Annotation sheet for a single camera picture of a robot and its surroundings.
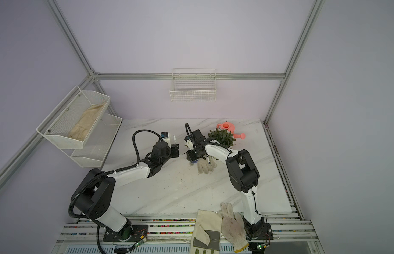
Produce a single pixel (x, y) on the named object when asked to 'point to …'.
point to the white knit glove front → (232, 227)
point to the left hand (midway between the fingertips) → (178, 145)
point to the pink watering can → (230, 126)
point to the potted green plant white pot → (224, 136)
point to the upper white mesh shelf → (71, 123)
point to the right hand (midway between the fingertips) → (188, 156)
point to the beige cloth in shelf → (82, 127)
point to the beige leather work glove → (206, 238)
